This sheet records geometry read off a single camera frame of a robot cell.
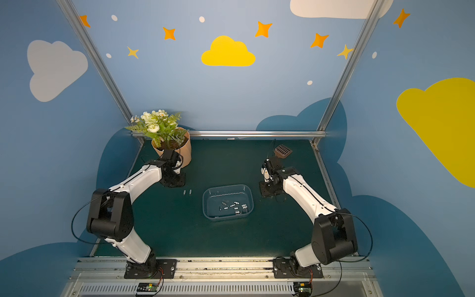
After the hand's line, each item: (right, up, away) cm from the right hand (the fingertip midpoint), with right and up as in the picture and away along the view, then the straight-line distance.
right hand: (267, 189), depth 87 cm
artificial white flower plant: (-50, +30, -2) cm, 58 cm away
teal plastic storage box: (-20, -8, +7) cm, 22 cm away
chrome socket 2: (-40, -3, +10) cm, 41 cm away
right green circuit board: (+12, -38, -14) cm, 42 cm away
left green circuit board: (-50, -36, -15) cm, 63 cm away
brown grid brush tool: (+14, +19, +27) cm, 36 cm away
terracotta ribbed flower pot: (-43, +21, +8) cm, 48 cm away
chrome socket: (-43, -3, +10) cm, 44 cm away
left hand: (-43, +3, +6) cm, 43 cm away
